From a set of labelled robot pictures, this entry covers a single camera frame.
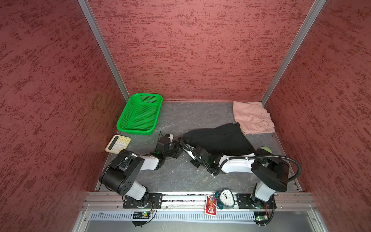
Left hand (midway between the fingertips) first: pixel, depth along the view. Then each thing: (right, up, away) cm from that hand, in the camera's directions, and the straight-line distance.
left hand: (188, 147), depth 88 cm
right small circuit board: (+37, -31, -18) cm, 52 cm away
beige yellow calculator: (-47, +1, +6) cm, 48 cm away
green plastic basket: (-39, +21, +25) cm, 51 cm away
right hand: (+2, -5, -1) cm, 6 cm away
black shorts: (+26, +4, +9) cm, 28 cm away
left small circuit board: (-23, -30, -18) cm, 42 cm away
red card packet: (+12, -25, -16) cm, 33 cm away
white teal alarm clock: (+19, -23, -16) cm, 34 cm away
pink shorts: (+49, +18, +18) cm, 56 cm away
